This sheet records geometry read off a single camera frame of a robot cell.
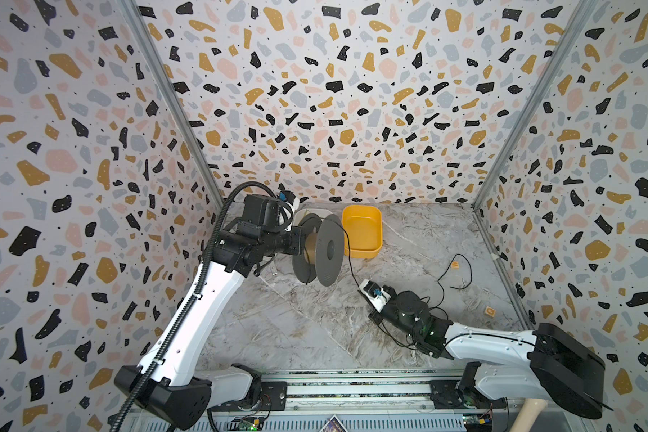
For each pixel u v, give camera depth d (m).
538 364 0.44
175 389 0.37
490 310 0.90
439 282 0.98
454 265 1.01
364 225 1.13
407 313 0.61
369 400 0.75
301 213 0.72
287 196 0.61
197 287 0.41
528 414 0.69
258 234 0.50
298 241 0.60
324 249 0.72
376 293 0.66
